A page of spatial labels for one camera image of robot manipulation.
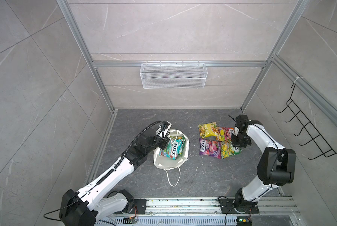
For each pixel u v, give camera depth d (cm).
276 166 46
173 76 100
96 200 40
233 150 87
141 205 73
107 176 45
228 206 73
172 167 73
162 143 65
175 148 86
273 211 74
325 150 60
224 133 100
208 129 101
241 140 75
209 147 93
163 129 61
